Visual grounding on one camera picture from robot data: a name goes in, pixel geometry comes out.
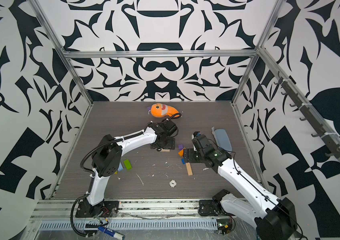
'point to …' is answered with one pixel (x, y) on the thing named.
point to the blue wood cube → (183, 161)
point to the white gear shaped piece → (172, 183)
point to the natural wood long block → (189, 168)
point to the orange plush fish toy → (158, 110)
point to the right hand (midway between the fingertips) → (190, 153)
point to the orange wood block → (181, 152)
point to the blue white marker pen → (112, 232)
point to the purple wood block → (180, 146)
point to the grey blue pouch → (222, 139)
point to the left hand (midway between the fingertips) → (168, 143)
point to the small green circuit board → (224, 226)
